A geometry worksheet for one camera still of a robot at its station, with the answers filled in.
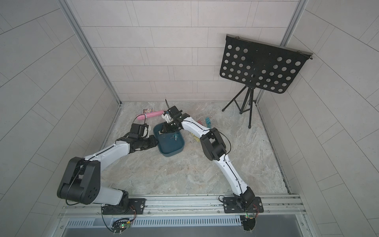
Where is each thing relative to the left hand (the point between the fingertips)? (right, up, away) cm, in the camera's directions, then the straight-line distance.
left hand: (160, 140), depth 91 cm
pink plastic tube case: (-10, +15, +12) cm, 22 cm away
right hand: (0, +5, +7) cm, 8 cm away
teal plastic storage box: (+5, -3, +3) cm, 6 cm away
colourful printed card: (-14, +19, +18) cm, 30 cm away
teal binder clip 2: (+31, +9, +11) cm, 34 cm away
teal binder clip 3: (+9, +2, +3) cm, 10 cm away
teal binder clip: (+30, +13, +15) cm, 36 cm away
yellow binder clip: (+22, +1, +3) cm, 22 cm away
